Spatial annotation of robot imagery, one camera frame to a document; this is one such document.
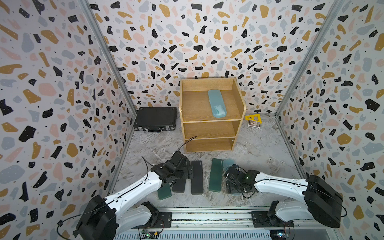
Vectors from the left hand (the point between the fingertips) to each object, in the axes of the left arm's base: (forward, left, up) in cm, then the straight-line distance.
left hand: (189, 172), depth 82 cm
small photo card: (+40, -47, -6) cm, 62 cm away
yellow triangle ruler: (+48, -50, -7) cm, 69 cm away
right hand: (-7, -24, -8) cm, 26 cm away
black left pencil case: (-6, +6, -5) cm, 10 cm away
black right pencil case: (+1, -4, -10) cm, 11 cm away
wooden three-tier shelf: (+20, -8, +10) cm, 24 cm away
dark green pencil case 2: (+1, -16, -9) cm, 18 cm away
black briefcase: (+51, +30, -11) cm, 60 cm away
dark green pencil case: (-8, +14, -6) cm, 17 cm away
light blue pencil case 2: (+27, -16, +26) cm, 41 cm away
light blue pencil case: (+9, -23, -8) cm, 26 cm away
